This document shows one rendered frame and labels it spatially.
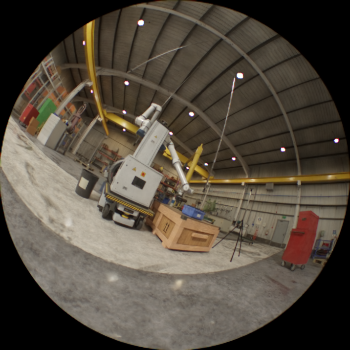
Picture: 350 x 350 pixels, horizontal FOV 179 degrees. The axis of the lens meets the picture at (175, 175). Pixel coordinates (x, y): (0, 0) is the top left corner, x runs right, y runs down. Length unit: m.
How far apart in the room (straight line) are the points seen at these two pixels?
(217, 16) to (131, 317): 8.43
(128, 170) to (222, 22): 7.91
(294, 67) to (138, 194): 9.04
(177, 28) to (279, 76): 6.25
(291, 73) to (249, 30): 3.19
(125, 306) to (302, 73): 9.29
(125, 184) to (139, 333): 1.36
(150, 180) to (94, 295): 1.35
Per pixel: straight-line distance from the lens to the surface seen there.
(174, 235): 1.30
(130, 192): 1.43
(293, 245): 2.95
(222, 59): 8.11
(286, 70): 8.48
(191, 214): 1.40
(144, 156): 1.91
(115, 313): 0.61
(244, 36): 7.88
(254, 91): 8.63
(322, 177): 11.30
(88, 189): 1.79
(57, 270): 0.68
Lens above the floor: 0.55
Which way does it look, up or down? 13 degrees up
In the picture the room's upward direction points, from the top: 25 degrees clockwise
